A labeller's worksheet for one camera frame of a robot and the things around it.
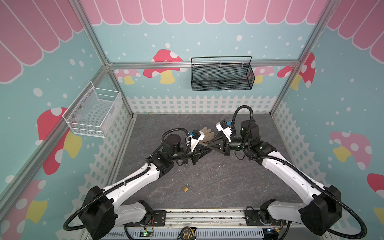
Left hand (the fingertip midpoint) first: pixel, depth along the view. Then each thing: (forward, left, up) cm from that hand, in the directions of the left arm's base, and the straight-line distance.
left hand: (210, 152), depth 70 cm
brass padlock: (-9, +12, -24) cm, 29 cm away
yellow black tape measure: (-30, +10, -22) cm, 39 cm away
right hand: (+1, +1, +3) cm, 4 cm away
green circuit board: (-30, +30, -27) cm, 51 cm away
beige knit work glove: (+27, -2, -24) cm, 36 cm away
